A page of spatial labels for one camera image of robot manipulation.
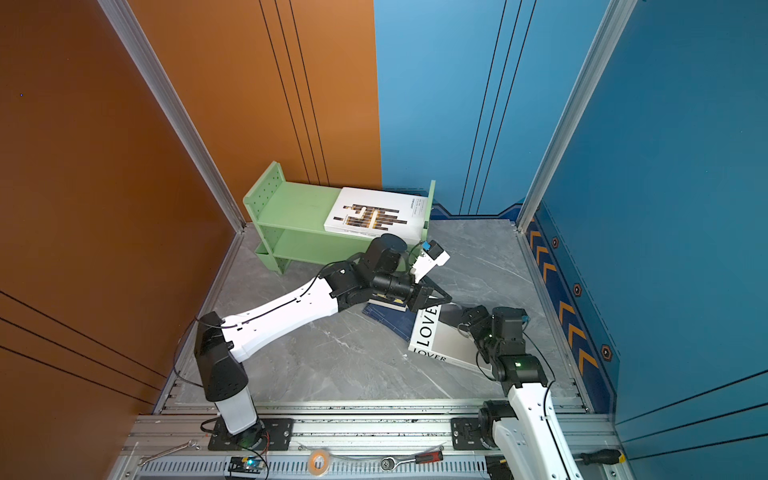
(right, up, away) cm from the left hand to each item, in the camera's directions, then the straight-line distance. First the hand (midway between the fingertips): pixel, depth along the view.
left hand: (450, 297), depth 65 cm
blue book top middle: (-12, -6, +29) cm, 32 cm away
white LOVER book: (0, -13, +20) cm, 24 cm away
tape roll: (-30, -40, +5) cm, 50 cm away
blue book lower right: (-12, -12, +26) cm, 31 cm away
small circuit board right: (+13, -42, +6) cm, 44 cm away
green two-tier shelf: (-43, +18, +20) cm, 51 cm away
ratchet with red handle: (-14, -39, +3) cm, 41 cm away
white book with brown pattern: (-17, +21, +18) cm, 32 cm away
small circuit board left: (-48, -41, +6) cm, 63 cm away
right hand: (+7, -9, +16) cm, 20 cm away
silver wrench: (-62, -37, +7) cm, 73 cm away
